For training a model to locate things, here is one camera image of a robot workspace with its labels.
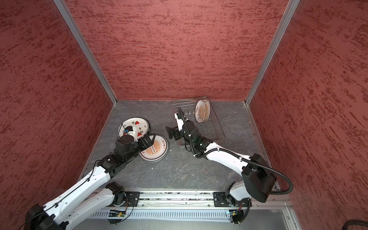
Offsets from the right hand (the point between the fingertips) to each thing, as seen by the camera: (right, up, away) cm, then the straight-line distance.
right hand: (173, 126), depth 80 cm
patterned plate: (+17, +9, +24) cm, 31 cm away
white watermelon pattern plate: (-26, -2, +24) cm, 35 cm away
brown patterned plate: (-11, -17, +10) cm, 23 cm away
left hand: (-12, -8, 0) cm, 14 cm away
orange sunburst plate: (+23, +10, +18) cm, 31 cm away
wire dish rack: (+27, -5, +23) cm, 35 cm away
